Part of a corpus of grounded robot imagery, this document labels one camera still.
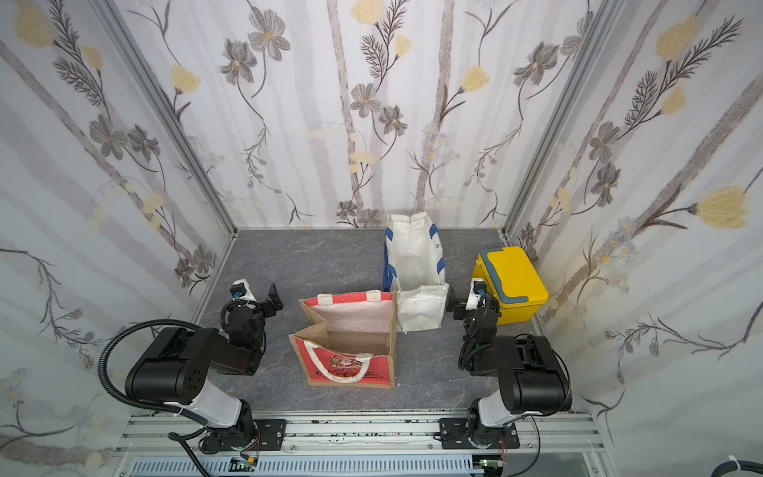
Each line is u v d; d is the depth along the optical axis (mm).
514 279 890
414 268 1110
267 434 735
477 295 765
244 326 701
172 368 469
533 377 455
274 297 846
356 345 885
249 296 782
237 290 749
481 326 670
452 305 839
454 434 733
